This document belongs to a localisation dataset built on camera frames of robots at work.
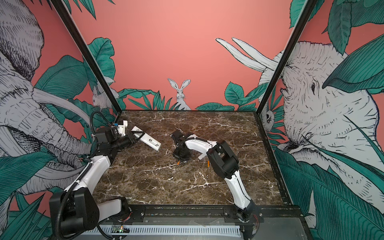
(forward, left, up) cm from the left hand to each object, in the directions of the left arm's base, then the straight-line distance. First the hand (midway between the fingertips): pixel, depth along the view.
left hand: (143, 131), depth 79 cm
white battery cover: (-4, -33, -22) cm, 40 cm away
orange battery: (-10, -36, -23) cm, 44 cm away
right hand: (-7, -15, -21) cm, 26 cm away
